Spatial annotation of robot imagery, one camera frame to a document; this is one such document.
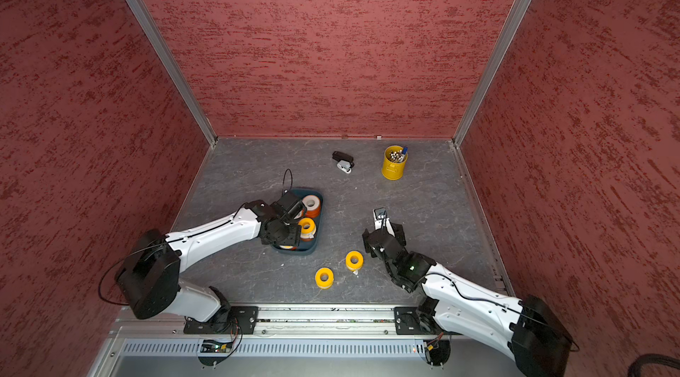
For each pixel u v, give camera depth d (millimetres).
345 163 1091
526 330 421
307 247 852
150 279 426
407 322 739
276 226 631
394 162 993
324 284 800
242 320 743
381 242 598
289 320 757
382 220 695
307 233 871
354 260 846
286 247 852
